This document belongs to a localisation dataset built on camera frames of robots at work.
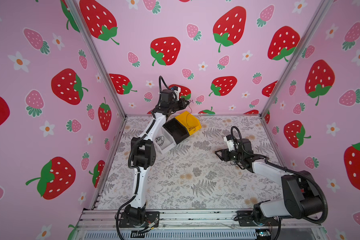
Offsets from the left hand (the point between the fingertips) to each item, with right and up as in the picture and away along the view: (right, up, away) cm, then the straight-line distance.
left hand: (190, 101), depth 93 cm
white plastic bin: (-15, -27, +11) cm, 33 cm away
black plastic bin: (-9, -19, +14) cm, 25 cm away
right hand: (+17, -31, -3) cm, 36 cm away
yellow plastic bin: (+2, -13, +24) cm, 27 cm away
